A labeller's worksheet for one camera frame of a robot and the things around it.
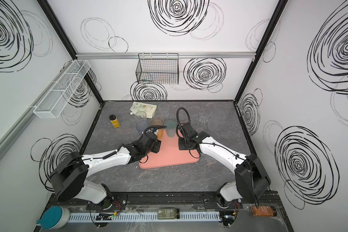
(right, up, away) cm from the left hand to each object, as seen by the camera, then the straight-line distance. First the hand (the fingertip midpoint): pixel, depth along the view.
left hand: (158, 140), depth 87 cm
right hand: (+13, -2, -3) cm, 13 cm away
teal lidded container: (-43, -30, -24) cm, 58 cm away
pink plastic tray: (+6, -10, +5) cm, 13 cm away
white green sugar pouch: (-11, +20, +26) cm, 34 cm away
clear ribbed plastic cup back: (+1, +20, +24) cm, 31 cm away
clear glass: (+32, +16, +19) cm, 40 cm away
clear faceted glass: (-15, +14, +19) cm, 28 cm away
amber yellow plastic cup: (-1, +11, +8) cm, 14 cm away
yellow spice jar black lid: (-32, +11, +11) cm, 36 cm away
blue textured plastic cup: (-13, +8, +7) cm, 17 cm away
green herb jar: (+7, -31, -21) cm, 37 cm away
